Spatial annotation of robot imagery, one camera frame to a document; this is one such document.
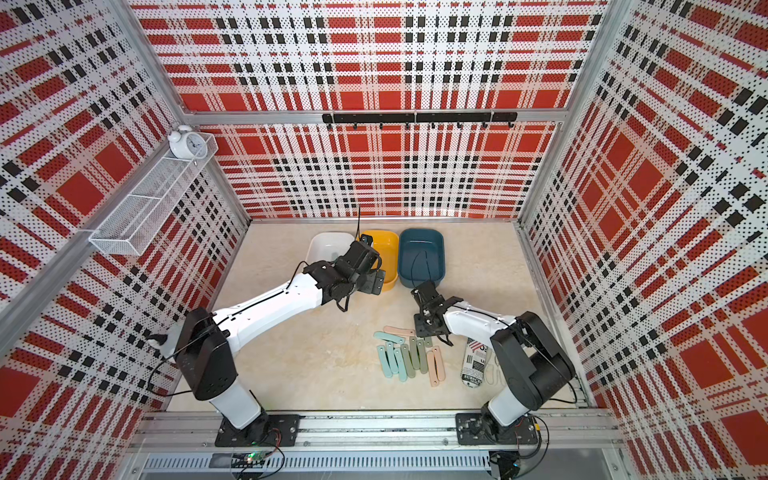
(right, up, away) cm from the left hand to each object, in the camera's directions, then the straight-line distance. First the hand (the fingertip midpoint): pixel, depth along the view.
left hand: (368, 272), depth 85 cm
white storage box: (-18, +8, +25) cm, 32 cm away
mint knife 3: (+7, -25, 0) cm, 26 cm away
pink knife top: (+9, -19, +6) cm, 22 cm away
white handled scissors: (+36, -28, -3) cm, 45 cm away
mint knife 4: (+10, -29, -3) cm, 31 cm away
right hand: (+19, -17, +6) cm, 26 cm away
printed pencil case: (+30, -25, -4) cm, 39 cm away
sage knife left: (+11, -25, -1) cm, 28 cm away
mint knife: (+6, -21, +5) cm, 22 cm away
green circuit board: (-26, -43, -16) cm, 53 cm away
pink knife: (+21, -26, -1) cm, 33 cm away
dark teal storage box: (+17, +4, +20) cm, 26 cm away
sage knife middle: (+14, -24, +1) cm, 28 cm away
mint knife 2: (+5, -26, 0) cm, 27 cm away
